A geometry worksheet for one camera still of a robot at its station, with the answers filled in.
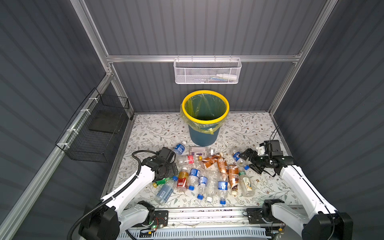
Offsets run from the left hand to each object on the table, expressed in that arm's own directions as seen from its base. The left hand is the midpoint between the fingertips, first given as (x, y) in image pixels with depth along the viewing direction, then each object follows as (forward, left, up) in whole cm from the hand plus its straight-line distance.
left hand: (168, 173), depth 82 cm
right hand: (+2, -43, +6) cm, 44 cm away
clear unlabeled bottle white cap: (-7, -24, -3) cm, 26 cm away
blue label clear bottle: (+16, -6, -1) cm, 17 cm away
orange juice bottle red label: (-4, -8, -1) cm, 9 cm away
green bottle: (-3, +2, -3) cm, 5 cm away
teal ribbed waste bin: (+28, -19, -7) cm, 35 cm away
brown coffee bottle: (+6, -24, -1) cm, 25 cm away
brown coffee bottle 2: (+4, -31, -1) cm, 32 cm away
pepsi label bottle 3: (-10, -29, +1) cm, 31 cm away
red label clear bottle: (+7, -13, -1) cm, 15 cm away
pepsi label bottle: (-2, -15, -2) cm, 15 cm away
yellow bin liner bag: (+39, -24, +13) cm, 47 cm away
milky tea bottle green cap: (-8, -42, 0) cm, 43 cm away
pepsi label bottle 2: (-6, -19, -2) cm, 20 cm away
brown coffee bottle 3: (-3, -37, -1) cm, 37 cm away
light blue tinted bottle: (-9, +1, -1) cm, 9 cm away
